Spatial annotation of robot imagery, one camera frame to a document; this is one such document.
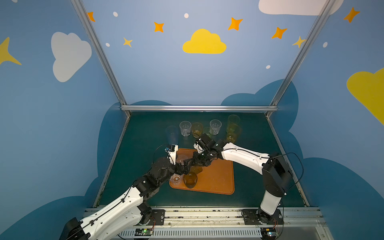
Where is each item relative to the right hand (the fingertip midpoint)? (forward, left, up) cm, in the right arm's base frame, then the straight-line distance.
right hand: (192, 163), depth 83 cm
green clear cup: (+28, -9, -5) cm, 30 cm away
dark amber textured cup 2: (-3, -2, -2) cm, 4 cm away
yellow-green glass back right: (+34, -27, 0) cm, 43 cm away
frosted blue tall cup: (+22, +15, -2) cm, 27 cm away
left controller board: (-32, +22, -9) cm, 40 cm away
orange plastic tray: (-3, -16, -11) cm, 19 cm away
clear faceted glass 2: (+35, -15, -7) cm, 39 cm away
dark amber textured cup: (-7, +1, -7) cm, 10 cm away
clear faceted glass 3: (-6, +9, -9) cm, 15 cm away
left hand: (-1, +2, +8) cm, 9 cm away
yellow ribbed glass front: (+27, -27, -5) cm, 38 cm away
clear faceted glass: (+32, +7, -6) cm, 33 cm away
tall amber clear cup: (+32, -2, -7) cm, 33 cm away
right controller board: (-29, -39, -11) cm, 50 cm away
